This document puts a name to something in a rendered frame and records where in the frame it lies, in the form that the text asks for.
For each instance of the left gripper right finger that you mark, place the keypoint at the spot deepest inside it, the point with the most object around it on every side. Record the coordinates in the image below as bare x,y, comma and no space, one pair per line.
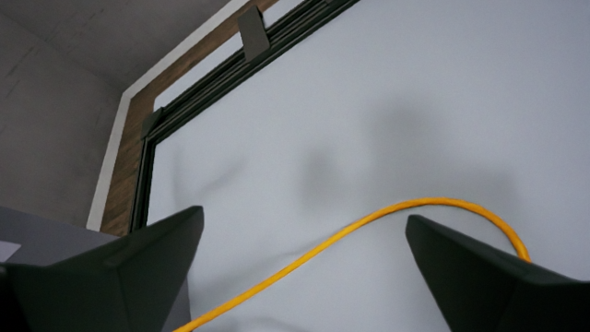
479,288

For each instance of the yellow patch cord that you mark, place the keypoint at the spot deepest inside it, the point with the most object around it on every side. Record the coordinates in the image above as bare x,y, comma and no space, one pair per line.
516,241

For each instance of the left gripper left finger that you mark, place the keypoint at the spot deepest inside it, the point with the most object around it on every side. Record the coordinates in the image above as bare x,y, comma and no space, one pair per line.
127,285

